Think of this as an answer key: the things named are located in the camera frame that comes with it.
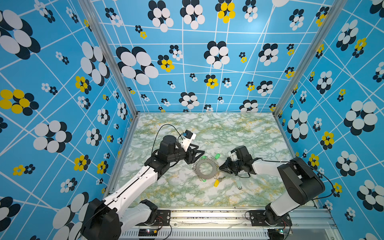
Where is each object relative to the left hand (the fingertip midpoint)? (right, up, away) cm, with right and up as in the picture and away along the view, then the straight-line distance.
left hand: (201, 149), depth 74 cm
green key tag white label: (+2, -9, +22) cm, 23 cm away
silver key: (+11, -19, +13) cm, 26 cm away
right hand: (+12, -14, +17) cm, 25 cm away
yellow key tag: (+9, -21, +11) cm, 26 cm away
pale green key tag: (+22, -22, +11) cm, 33 cm away
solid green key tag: (+11, -8, +22) cm, 26 cm away
